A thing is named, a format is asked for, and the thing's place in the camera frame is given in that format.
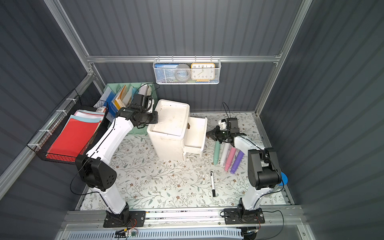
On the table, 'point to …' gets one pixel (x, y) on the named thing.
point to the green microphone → (217, 148)
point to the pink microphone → (231, 154)
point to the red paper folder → (71, 139)
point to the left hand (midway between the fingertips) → (154, 116)
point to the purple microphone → (237, 162)
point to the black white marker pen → (213, 190)
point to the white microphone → (225, 146)
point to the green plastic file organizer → (118, 97)
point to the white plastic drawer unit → (169, 132)
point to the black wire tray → (73, 107)
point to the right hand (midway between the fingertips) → (210, 132)
